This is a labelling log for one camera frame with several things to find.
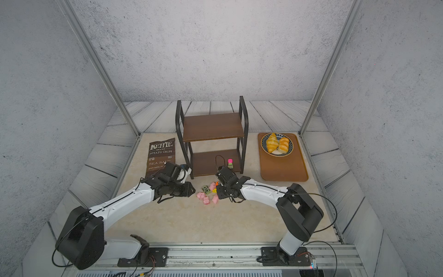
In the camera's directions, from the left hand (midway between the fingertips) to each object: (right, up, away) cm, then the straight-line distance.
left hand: (196, 191), depth 84 cm
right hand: (+12, -1, +4) cm, 13 cm away
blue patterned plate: (+45, +17, +24) cm, 54 cm away
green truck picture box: (+4, -1, +7) cm, 8 cm away
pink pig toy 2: (+5, -6, +3) cm, 8 cm away
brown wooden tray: (+48, +14, +23) cm, 55 cm away
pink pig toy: (+1, -4, +6) cm, 7 cm away
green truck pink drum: (+17, +12, +13) cm, 24 cm away
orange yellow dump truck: (+9, -1, +7) cm, 11 cm away
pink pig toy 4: (+7, 0, +8) cm, 11 cm away
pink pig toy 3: (+9, -5, +4) cm, 11 cm away
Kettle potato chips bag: (-27, +17, +24) cm, 40 cm away
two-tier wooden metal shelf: (+8, +24, -9) cm, 27 cm away
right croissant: (+50, +22, +23) cm, 59 cm away
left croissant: (+43, +24, +24) cm, 54 cm away
